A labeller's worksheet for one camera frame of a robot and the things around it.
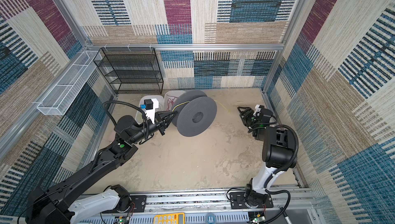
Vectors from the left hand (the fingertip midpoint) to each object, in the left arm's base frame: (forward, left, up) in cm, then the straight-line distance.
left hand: (176, 110), depth 64 cm
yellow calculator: (-34, +4, -34) cm, 48 cm away
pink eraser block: (-11, +23, -1) cm, 25 cm away
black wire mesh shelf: (+49, +37, -17) cm, 64 cm away
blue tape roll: (-34, -14, -36) cm, 51 cm away
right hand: (+18, -33, -25) cm, 45 cm away
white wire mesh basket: (+9, +55, -2) cm, 55 cm away
